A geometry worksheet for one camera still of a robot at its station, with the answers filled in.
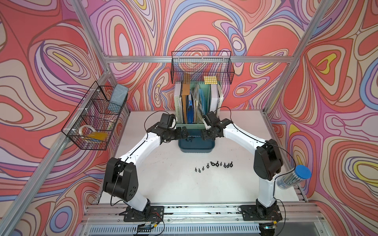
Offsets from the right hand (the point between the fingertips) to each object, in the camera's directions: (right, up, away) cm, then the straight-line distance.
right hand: (207, 137), depth 92 cm
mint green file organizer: (-9, +23, +2) cm, 25 cm away
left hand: (-15, +3, -6) cm, 16 cm away
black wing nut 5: (+10, -17, -1) cm, 20 cm away
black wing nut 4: (-8, -20, -4) cm, 21 cm away
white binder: (+4, +25, +1) cm, 26 cm away
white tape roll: (-63, +7, -22) cm, 67 cm away
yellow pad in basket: (-53, +3, -25) cm, 59 cm away
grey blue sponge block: (-51, +25, -11) cm, 58 cm away
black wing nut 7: (+14, -17, -1) cm, 22 cm away
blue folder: (-11, +17, +7) cm, 21 cm away
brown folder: (-14, +27, -8) cm, 32 cm away
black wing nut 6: (+12, -18, -1) cm, 22 cm away
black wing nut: (0, -18, -2) cm, 18 cm away
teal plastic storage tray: (-7, -5, +9) cm, 12 cm away
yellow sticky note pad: (+1, +37, -1) cm, 37 cm away
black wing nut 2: (-3, -19, -4) cm, 19 cm away
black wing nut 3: (-6, -20, -4) cm, 21 cm away
